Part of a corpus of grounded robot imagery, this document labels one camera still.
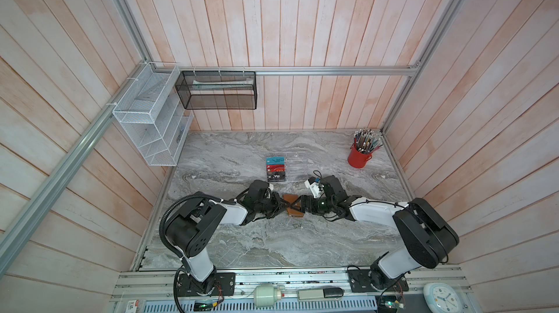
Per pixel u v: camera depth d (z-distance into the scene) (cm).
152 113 69
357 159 102
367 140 95
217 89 107
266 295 65
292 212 84
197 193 53
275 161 98
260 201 77
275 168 98
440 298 69
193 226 48
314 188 84
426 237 45
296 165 104
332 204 71
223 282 73
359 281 73
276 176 98
